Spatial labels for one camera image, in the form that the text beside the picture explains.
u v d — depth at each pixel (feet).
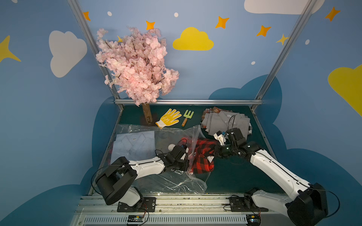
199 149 2.75
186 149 2.74
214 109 3.76
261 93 3.67
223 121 3.32
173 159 2.24
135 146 3.06
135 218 2.35
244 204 2.39
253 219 2.38
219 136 2.46
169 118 3.76
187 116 3.81
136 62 2.00
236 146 2.01
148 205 2.42
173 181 2.60
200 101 4.34
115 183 1.41
